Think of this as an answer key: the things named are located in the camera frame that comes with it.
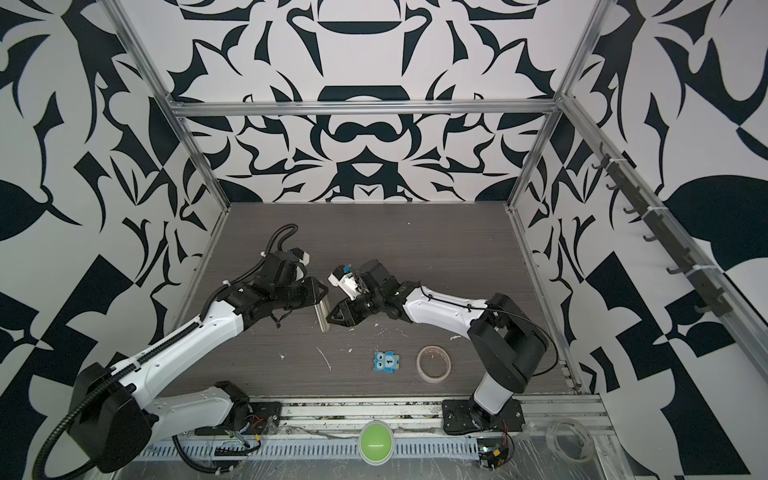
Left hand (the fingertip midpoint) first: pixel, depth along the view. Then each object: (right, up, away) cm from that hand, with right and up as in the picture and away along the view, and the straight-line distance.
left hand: (329, 285), depth 80 cm
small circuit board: (+40, -39, -9) cm, 56 cm away
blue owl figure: (+15, -21, +2) cm, 26 cm away
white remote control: (-1, -6, -2) cm, 7 cm away
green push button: (+13, -35, -10) cm, 38 cm away
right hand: (+1, -8, -2) cm, 8 cm away
